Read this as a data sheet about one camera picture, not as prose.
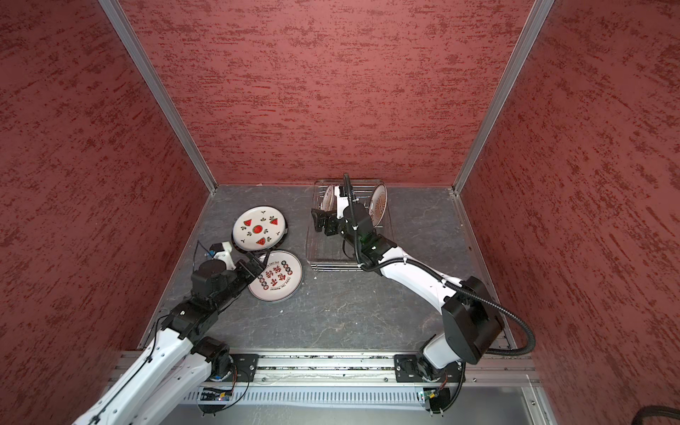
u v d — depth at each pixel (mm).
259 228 1029
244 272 668
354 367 757
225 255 696
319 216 690
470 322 423
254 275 677
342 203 693
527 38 758
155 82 854
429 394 719
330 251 1003
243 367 739
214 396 722
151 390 471
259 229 1029
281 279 917
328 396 775
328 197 1072
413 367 741
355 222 571
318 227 712
